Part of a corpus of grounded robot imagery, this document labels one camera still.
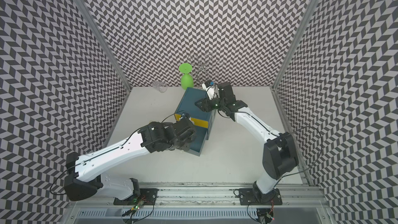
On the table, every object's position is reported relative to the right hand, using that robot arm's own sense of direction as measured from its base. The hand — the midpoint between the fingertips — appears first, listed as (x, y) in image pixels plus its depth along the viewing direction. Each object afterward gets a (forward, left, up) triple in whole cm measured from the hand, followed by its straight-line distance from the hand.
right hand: (199, 104), depth 81 cm
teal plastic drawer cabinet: (0, +7, 0) cm, 7 cm away
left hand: (-20, +6, -1) cm, 21 cm away
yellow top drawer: (-11, -1, -1) cm, 11 cm away
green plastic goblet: (+16, +8, +2) cm, 18 cm away
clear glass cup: (+36, +33, -21) cm, 53 cm away
